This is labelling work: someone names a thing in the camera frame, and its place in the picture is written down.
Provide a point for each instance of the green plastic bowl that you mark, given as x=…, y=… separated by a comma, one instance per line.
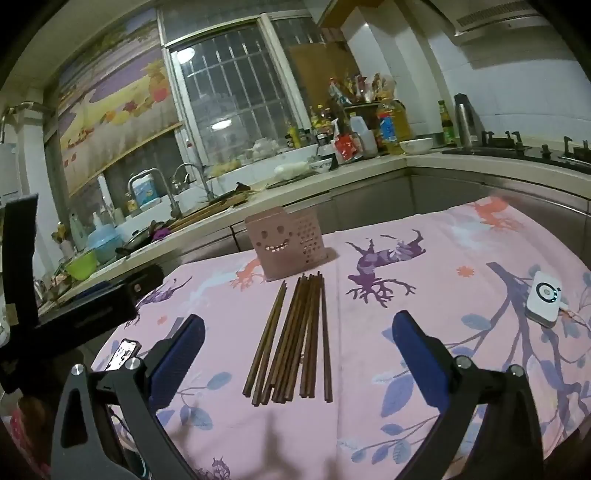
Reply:
x=82, y=267

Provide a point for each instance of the purple cloth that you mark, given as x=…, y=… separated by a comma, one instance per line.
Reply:
x=160, y=233

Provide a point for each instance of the metal exhaust pipe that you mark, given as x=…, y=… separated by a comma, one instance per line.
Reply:
x=18, y=108

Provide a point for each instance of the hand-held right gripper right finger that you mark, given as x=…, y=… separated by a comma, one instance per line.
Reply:
x=415, y=350

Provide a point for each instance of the yellow squeeze bottle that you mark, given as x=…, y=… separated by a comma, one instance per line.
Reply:
x=294, y=136

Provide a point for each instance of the wooden cutting board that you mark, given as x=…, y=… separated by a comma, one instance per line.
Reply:
x=207, y=212

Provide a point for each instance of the barred kitchen window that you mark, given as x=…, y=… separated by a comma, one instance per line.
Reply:
x=235, y=87

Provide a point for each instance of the steel thermos jug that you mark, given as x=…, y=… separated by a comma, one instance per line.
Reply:
x=466, y=120

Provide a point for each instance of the white ceramic bowl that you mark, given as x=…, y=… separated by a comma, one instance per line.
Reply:
x=415, y=146

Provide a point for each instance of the steel kitchen counter cabinet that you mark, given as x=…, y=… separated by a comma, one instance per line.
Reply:
x=369, y=198

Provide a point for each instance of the small white square device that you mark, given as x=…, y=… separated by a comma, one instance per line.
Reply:
x=545, y=295

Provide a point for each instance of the fruit print window blind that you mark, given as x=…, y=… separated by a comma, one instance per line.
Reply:
x=120, y=106

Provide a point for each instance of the white blue print canister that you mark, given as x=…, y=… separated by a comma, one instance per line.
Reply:
x=145, y=189

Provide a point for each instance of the bunch of seasoning packets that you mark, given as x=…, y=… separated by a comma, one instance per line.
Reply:
x=360, y=90

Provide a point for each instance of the brown cardboard sheet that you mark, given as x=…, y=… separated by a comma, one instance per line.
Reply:
x=323, y=74

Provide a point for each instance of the pink smiley utensil holder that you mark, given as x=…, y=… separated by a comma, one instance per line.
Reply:
x=277, y=249

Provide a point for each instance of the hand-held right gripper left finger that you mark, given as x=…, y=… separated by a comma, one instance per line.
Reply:
x=180, y=355

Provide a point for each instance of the white plastic jug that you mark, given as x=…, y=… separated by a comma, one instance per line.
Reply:
x=362, y=138

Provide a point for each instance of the white dough lump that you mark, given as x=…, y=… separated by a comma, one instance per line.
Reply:
x=290, y=170

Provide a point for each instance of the person's left forearm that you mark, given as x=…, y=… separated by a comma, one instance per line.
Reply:
x=27, y=429

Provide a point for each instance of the bunch of wooden chopsticks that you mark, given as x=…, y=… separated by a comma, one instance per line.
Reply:
x=295, y=341

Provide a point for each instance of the white plastic bag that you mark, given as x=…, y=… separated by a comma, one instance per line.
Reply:
x=263, y=150

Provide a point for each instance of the green glass sauce bottle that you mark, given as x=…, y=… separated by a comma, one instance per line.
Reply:
x=447, y=127

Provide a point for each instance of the smartphone with lit screen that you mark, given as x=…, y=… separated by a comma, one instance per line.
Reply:
x=122, y=355

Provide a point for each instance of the black gas stove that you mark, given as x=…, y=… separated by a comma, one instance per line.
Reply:
x=517, y=150

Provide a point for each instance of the tall steel faucet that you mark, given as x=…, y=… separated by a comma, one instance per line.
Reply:
x=159, y=177

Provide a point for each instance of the black pan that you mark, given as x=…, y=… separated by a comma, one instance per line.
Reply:
x=134, y=244

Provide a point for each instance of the curved steel faucet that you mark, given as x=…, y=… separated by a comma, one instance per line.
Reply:
x=196, y=173

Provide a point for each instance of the red snack packet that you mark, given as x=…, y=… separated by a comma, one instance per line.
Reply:
x=346, y=147

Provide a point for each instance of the large cooking oil bottle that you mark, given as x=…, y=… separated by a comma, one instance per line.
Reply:
x=392, y=129

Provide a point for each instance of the blue plastic lidded container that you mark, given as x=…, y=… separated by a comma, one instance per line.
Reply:
x=104, y=242

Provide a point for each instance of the range hood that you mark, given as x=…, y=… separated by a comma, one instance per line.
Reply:
x=498, y=21

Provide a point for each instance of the small patterned bowl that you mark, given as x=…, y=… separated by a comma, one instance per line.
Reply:
x=321, y=165

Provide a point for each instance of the dark soy sauce bottle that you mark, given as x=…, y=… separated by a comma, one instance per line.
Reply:
x=325, y=124

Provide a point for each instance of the pink deer print tablecloth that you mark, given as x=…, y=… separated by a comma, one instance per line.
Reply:
x=360, y=332

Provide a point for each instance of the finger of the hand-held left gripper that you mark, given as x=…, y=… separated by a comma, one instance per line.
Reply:
x=143, y=281

